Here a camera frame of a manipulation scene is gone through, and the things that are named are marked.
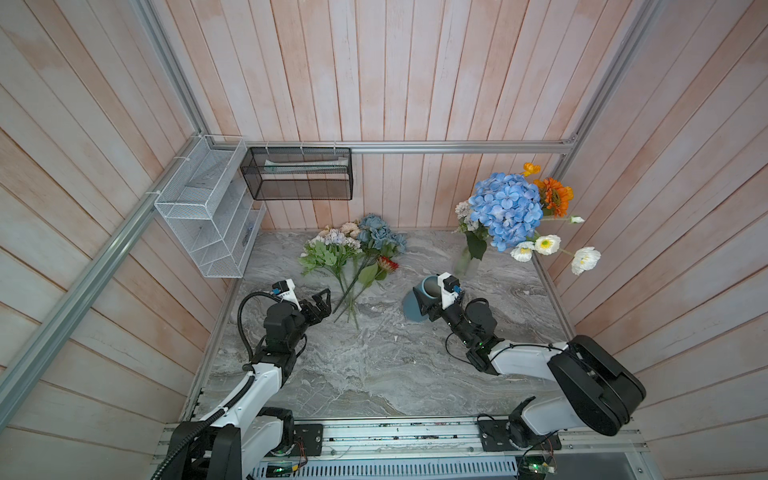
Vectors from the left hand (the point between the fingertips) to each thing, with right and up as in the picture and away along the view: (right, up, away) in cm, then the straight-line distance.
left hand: (321, 299), depth 85 cm
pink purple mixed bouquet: (+43, +22, +1) cm, 48 cm away
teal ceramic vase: (+31, +4, -7) cm, 32 cm away
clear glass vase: (+46, +10, +16) cm, 50 cm away
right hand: (+30, +5, -2) cm, 31 cm away
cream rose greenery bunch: (+1, +15, +17) cm, 23 cm away
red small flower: (+17, +7, +19) cm, 27 cm away
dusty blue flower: (+16, +18, +20) cm, 32 cm away
